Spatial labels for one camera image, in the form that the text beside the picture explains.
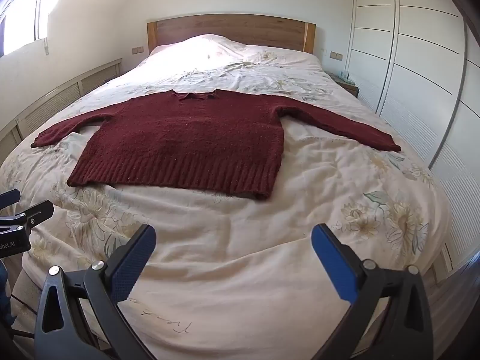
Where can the white sliding wardrobe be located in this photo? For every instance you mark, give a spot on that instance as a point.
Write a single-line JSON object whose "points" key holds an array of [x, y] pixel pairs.
{"points": [[420, 82]]}

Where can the slatted radiator cover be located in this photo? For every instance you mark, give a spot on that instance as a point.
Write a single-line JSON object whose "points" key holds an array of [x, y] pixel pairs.
{"points": [[56, 101]]}

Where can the wooden nightstand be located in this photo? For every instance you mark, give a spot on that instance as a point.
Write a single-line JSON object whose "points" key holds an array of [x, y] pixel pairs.
{"points": [[347, 87]]}

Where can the dark red knit sweater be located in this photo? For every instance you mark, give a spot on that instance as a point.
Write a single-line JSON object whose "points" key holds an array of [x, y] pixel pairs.
{"points": [[187, 138]]}

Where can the window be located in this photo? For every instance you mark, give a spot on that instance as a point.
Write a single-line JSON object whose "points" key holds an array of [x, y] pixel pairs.
{"points": [[22, 11]]}

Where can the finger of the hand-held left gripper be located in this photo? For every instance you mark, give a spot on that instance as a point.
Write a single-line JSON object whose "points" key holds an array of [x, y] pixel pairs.
{"points": [[9, 198], [35, 213]]}

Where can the beige wall switch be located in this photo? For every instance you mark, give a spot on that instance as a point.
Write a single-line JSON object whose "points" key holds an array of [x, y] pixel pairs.
{"points": [[137, 49], [336, 56]]}

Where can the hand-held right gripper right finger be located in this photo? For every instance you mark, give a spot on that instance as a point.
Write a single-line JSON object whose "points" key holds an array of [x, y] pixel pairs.
{"points": [[337, 266]]}

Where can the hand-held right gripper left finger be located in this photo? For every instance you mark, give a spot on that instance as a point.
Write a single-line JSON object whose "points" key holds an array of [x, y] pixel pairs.
{"points": [[129, 266]]}

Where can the wooden headboard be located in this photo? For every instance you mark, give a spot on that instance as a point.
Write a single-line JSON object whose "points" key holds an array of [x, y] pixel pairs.
{"points": [[232, 32]]}

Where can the bed with floral duvet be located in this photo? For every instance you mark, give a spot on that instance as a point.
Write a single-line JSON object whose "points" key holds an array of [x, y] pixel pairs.
{"points": [[232, 255]]}

